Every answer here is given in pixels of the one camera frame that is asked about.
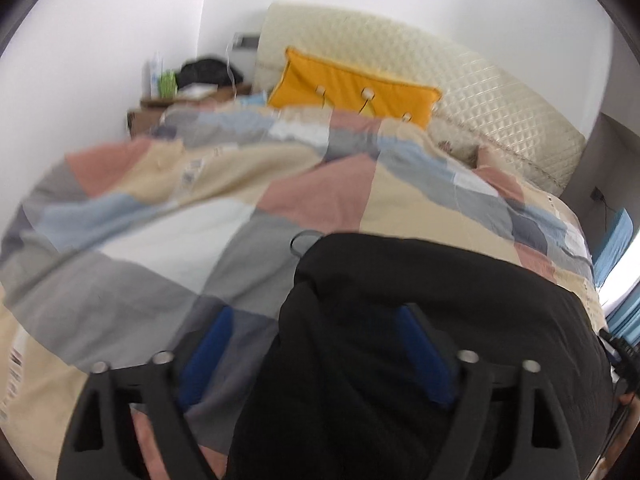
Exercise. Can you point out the blue curtain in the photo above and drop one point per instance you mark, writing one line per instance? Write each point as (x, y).
(627, 320)
(615, 250)

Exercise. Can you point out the green box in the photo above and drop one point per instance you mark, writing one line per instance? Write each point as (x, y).
(167, 85)

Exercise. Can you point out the cream quilted headboard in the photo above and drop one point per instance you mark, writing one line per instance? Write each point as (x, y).
(500, 100)

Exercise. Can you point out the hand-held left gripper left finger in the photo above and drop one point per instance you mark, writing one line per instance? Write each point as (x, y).
(205, 355)

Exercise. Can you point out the black padded jacket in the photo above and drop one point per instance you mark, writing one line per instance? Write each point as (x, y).
(350, 360)

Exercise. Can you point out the grey wall socket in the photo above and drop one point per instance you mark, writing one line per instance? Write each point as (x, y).
(247, 41)

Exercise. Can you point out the patchwork colour block blanket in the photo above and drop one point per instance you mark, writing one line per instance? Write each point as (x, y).
(150, 210)

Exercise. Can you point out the yellow cushion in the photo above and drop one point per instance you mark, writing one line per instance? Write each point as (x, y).
(350, 85)

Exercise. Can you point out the wooden nightstand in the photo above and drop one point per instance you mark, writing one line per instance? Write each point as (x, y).
(142, 120)

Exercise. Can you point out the black bag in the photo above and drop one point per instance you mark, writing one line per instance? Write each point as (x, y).
(205, 70)

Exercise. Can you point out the white flat box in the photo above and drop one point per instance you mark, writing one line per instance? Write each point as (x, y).
(197, 91)

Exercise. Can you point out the white bottle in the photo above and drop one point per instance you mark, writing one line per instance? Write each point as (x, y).
(156, 77)

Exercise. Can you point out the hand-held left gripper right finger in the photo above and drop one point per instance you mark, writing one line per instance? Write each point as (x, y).
(425, 355)

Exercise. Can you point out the black wall socket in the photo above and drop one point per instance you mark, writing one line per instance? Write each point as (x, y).
(597, 195)

